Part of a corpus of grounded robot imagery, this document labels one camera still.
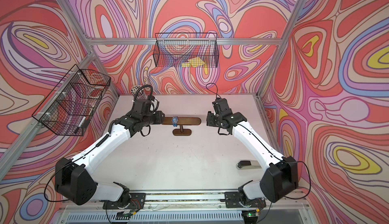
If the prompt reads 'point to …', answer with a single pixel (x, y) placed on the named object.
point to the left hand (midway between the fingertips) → (163, 115)
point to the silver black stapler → (246, 164)
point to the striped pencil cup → (138, 90)
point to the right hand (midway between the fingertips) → (212, 123)
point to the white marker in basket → (82, 120)
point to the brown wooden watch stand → (183, 121)
